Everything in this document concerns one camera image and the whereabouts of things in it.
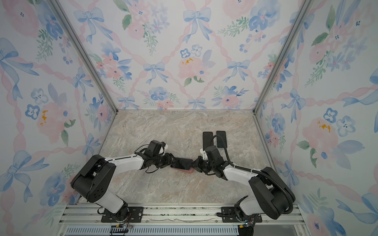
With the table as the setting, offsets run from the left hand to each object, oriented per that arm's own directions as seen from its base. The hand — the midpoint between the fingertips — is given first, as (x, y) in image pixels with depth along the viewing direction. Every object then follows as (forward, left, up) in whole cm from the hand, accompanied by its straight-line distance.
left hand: (176, 161), depth 89 cm
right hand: (-4, -8, +3) cm, 9 cm away
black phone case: (+22, -21, -5) cm, 31 cm away
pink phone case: (-6, -9, 0) cm, 11 cm away
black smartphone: (-1, -3, -2) cm, 4 cm away
